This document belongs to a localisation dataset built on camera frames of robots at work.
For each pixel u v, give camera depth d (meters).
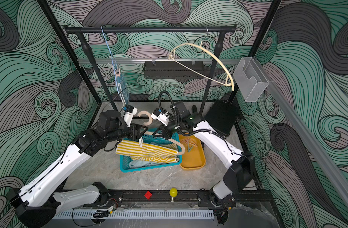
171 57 0.73
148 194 0.73
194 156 0.87
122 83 0.61
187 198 0.74
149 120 0.66
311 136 0.53
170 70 1.06
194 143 0.93
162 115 0.63
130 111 0.59
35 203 0.37
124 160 0.80
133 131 0.57
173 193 0.73
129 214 0.70
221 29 0.76
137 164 0.83
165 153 0.72
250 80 0.79
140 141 0.74
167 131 0.63
